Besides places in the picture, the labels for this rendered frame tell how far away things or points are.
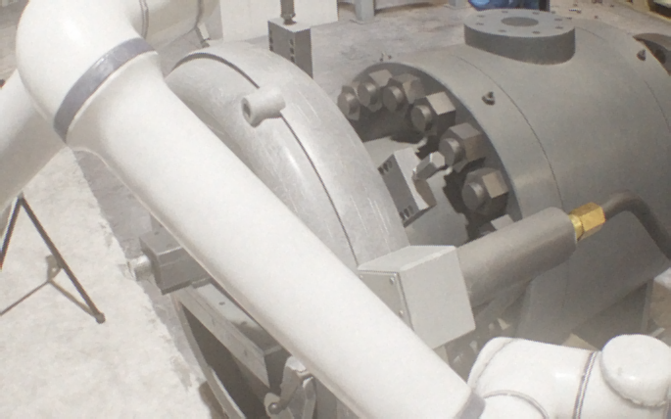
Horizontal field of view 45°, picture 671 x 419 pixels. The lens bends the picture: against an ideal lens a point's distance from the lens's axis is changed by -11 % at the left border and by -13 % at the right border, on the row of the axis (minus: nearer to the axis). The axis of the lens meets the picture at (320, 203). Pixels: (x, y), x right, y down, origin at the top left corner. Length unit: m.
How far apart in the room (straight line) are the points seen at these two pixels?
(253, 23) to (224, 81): 4.00
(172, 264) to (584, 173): 0.68
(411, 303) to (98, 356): 1.54
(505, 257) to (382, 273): 0.16
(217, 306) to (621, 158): 0.71
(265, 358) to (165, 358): 1.09
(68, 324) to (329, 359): 1.90
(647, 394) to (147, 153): 0.51
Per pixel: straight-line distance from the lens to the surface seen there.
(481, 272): 1.04
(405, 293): 0.97
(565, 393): 0.85
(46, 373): 2.39
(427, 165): 1.03
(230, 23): 5.15
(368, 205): 1.08
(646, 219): 1.31
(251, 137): 1.13
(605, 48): 1.63
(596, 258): 1.45
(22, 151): 1.08
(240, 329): 1.33
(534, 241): 1.09
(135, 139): 0.75
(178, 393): 2.21
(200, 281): 1.46
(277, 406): 1.30
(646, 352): 0.85
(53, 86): 0.76
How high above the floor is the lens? 1.31
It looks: 26 degrees down
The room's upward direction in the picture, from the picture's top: 6 degrees counter-clockwise
